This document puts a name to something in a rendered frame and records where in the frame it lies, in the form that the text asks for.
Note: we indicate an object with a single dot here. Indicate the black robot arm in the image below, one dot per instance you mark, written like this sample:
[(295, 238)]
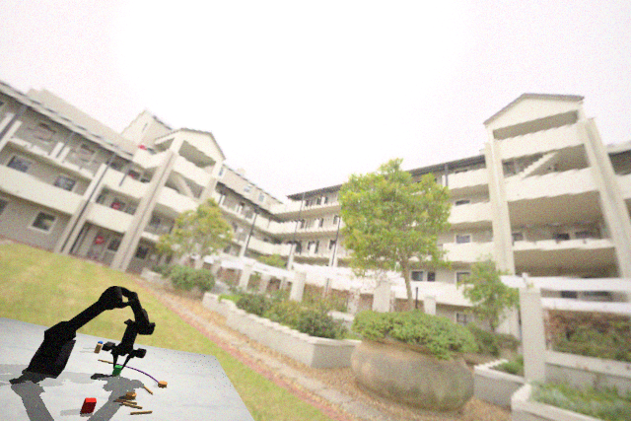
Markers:
[(64, 331)]

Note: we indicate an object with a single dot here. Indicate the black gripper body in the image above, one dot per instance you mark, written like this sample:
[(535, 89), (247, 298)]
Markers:
[(139, 353)]

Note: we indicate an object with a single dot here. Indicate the small red cube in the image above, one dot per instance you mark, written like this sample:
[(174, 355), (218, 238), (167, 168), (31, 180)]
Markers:
[(89, 405)]

